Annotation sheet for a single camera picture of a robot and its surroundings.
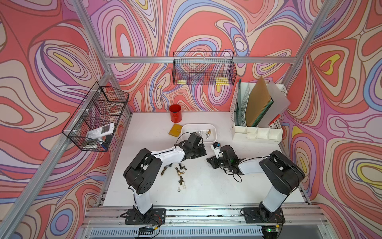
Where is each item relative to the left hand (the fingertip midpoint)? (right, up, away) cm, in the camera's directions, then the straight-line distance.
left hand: (208, 151), depth 90 cm
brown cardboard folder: (+35, +35, +11) cm, 51 cm away
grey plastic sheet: (+43, +29, -3) cm, 52 cm away
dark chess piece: (-17, -9, 0) cm, 19 cm away
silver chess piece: (+1, +9, +14) cm, 17 cm away
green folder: (+34, +26, -2) cm, 43 cm away
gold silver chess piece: (+2, +12, +16) cm, 20 cm away
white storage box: (-3, +14, +19) cm, 23 cm away
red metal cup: (-22, +25, +18) cm, 38 cm away
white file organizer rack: (+45, +11, +11) cm, 48 cm away
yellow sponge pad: (-22, +13, +17) cm, 31 cm away
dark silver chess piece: (-28, -12, -2) cm, 31 cm away
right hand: (+1, -8, +3) cm, 9 cm away
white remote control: (-54, +13, -21) cm, 59 cm away
